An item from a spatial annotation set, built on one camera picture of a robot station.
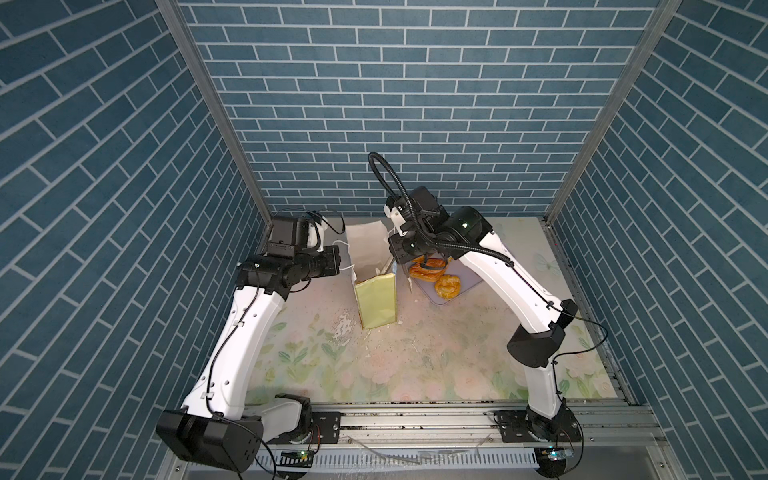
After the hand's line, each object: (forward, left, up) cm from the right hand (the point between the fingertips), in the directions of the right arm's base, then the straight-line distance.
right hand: (388, 244), depth 72 cm
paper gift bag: (-2, +4, -10) cm, 11 cm away
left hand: (-3, +11, -2) cm, 12 cm away
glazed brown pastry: (+11, -11, -27) cm, 31 cm away
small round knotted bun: (+7, -18, -27) cm, 33 cm away
